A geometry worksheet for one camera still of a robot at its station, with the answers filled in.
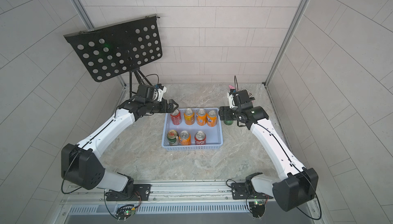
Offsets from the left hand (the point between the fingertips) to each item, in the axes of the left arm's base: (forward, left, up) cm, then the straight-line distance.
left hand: (175, 104), depth 82 cm
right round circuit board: (-44, -40, -19) cm, 63 cm away
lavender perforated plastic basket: (-2, -9, -23) cm, 25 cm away
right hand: (-5, -26, +1) cm, 27 cm away
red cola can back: (-1, +1, -11) cm, 11 cm away
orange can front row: (-15, -6, -9) cm, 19 cm away
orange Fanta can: (-2, -20, -9) cm, 22 cm away
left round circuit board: (-45, +18, -18) cm, 52 cm away
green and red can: (-15, +1, -9) cm, 17 cm away
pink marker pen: (+30, -37, -17) cm, 50 cm away
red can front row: (-15, -14, -9) cm, 22 cm away
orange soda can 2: (-2, -14, -10) cm, 17 cm away
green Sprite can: (-1, -31, -16) cm, 35 cm away
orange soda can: (-1, -7, -10) cm, 13 cm away
